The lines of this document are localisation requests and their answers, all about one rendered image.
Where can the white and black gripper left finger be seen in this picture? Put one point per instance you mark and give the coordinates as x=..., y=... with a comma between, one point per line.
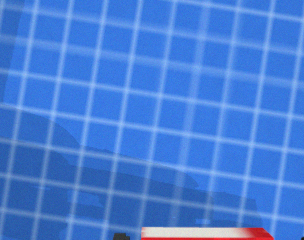
x=121, y=236

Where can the dark blue work mat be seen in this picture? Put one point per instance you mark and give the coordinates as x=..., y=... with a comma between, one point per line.
x=122, y=114

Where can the red card box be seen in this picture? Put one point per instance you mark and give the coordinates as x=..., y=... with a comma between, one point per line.
x=204, y=233

